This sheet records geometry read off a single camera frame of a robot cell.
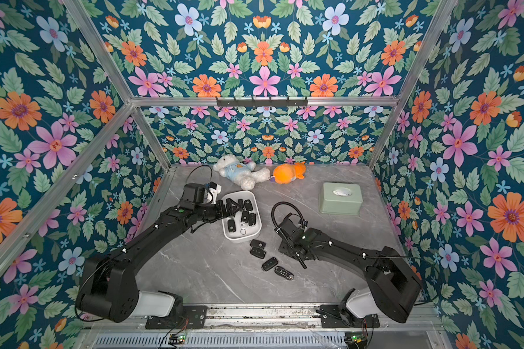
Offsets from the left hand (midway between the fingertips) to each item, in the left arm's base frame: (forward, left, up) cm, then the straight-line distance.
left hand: (236, 207), depth 84 cm
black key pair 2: (+1, +4, -15) cm, 15 cm away
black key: (-9, -7, -15) cm, 19 cm away
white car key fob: (0, -1, -15) cm, 15 cm away
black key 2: (-13, -7, -15) cm, 21 cm away
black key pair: (+4, -5, -15) cm, 16 cm away
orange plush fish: (+25, -22, -9) cm, 34 cm away
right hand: (-13, -18, -11) cm, 25 cm away
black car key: (+10, -3, -14) cm, 18 cm away
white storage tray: (-5, -6, -13) cm, 15 cm away
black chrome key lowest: (-22, -17, -15) cm, 31 cm away
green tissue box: (+7, -46, -9) cm, 47 cm away
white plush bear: (+27, -1, -9) cm, 28 cm away
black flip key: (-18, -12, -15) cm, 26 cm away
